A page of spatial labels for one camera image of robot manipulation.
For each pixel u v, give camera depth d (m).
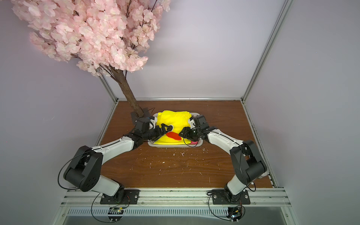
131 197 0.74
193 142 0.84
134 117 1.07
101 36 0.46
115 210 0.72
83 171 0.44
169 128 0.87
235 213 0.70
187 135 0.77
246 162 0.45
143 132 0.70
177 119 0.94
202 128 0.70
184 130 0.79
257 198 0.74
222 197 0.73
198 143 0.87
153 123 0.73
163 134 0.78
